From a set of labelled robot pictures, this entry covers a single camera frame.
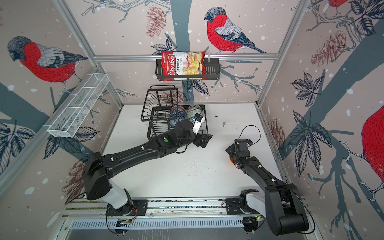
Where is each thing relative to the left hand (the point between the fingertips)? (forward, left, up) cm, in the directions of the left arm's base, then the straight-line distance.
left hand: (205, 132), depth 74 cm
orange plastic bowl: (-6, -16, -20) cm, 27 cm away
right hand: (0, -16, -21) cm, 26 cm away
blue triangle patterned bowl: (+32, +18, -21) cm, 42 cm away
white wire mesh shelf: (+3, +68, +5) cm, 68 cm away
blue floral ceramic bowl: (+21, +21, -20) cm, 36 cm away
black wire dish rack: (+34, +31, -19) cm, 50 cm away
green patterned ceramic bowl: (+31, +7, -17) cm, 36 cm away
